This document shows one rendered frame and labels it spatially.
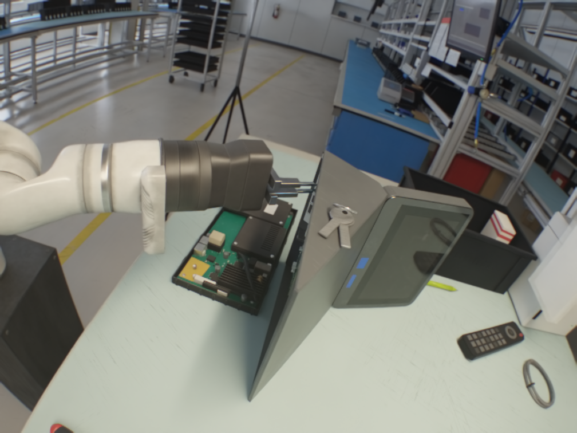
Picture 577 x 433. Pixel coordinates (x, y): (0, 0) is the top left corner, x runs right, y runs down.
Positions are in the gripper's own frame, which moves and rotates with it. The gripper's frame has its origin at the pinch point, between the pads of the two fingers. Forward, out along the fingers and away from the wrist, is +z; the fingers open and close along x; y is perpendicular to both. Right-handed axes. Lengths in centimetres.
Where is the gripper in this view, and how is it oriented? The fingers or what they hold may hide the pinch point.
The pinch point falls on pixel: (319, 187)
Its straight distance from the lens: 38.4
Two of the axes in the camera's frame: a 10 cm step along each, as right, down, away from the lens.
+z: 9.0, -0.4, 4.4
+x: -2.4, 7.8, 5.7
